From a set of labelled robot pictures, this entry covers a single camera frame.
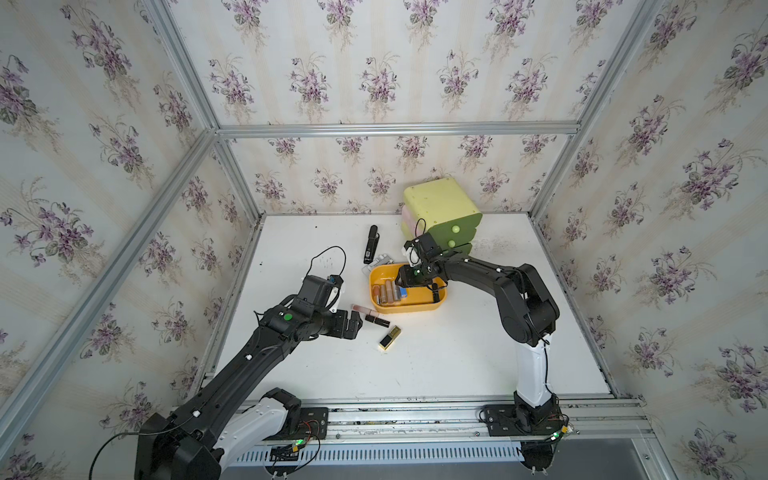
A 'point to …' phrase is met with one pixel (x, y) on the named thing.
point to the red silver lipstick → (376, 291)
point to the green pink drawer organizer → (440, 208)
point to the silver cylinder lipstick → (396, 291)
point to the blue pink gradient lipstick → (403, 292)
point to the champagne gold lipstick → (383, 293)
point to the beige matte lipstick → (389, 291)
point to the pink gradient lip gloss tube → (364, 309)
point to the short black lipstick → (378, 321)
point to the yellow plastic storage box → (419, 298)
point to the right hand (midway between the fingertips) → (403, 281)
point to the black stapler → (372, 244)
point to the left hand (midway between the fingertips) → (350, 323)
